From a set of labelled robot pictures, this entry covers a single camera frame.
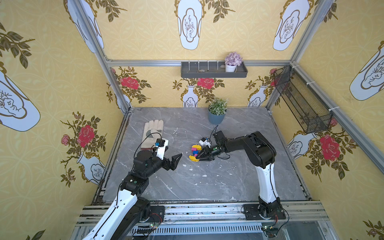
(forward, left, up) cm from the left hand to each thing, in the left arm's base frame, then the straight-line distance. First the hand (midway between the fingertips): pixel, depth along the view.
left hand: (175, 151), depth 76 cm
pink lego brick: (+9, -10, -14) cm, 19 cm away
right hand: (+2, -13, -17) cm, 22 cm away
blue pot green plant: (+32, -26, -4) cm, 42 cm away
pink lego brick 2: (+5, -11, -15) cm, 19 cm away
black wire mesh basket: (+16, -77, +8) cm, 79 cm away
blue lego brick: (+7, -11, -14) cm, 19 cm away
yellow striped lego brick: (+3, -9, -15) cm, 18 cm away
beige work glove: (+26, +19, -18) cm, 37 cm away
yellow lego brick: (+10, -13, -14) cm, 22 cm away
